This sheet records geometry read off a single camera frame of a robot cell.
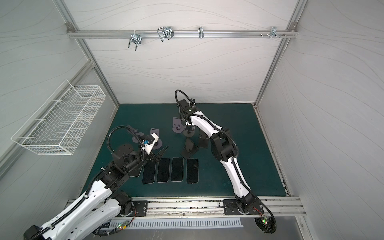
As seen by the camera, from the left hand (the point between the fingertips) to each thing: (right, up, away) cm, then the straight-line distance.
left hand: (163, 137), depth 72 cm
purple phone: (-3, -21, +13) cm, 25 cm away
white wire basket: (-48, +7, -3) cm, 48 cm away
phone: (+5, -24, +13) cm, 27 cm away
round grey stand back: (+11, -2, +32) cm, 34 cm away
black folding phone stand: (+13, -9, +16) cm, 23 cm away
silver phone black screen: (-11, -22, +11) cm, 27 cm away
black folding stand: (+22, -5, +24) cm, 32 cm away
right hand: (+14, +14, +29) cm, 35 cm away
